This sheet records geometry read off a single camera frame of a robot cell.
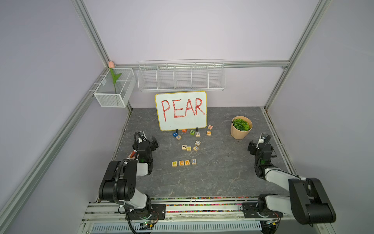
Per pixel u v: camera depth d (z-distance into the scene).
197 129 1.06
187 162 0.89
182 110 0.99
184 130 1.05
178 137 1.02
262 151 0.67
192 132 1.05
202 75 1.06
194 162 0.90
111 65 0.89
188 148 0.96
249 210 0.74
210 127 1.08
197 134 1.03
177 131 1.05
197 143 0.99
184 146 0.96
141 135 0.79
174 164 0.89
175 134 1.04
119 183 0.45
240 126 0.94
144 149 0.70
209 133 1.05
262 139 0.78
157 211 0.74
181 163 0.89
